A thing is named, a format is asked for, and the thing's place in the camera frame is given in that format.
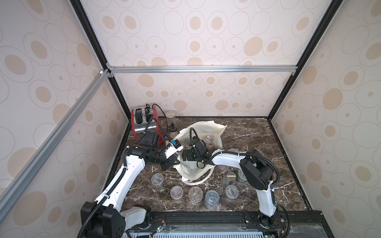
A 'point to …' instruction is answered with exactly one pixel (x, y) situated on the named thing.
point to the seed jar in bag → (209, 138)
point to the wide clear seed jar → (195, 195)
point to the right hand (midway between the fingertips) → (192, 152)
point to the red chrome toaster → (146, 119)
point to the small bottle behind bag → (172, 129)
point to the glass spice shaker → (170, 117)
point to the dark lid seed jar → (230, 178)
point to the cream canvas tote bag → (191, 173)
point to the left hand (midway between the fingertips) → (181, 160)
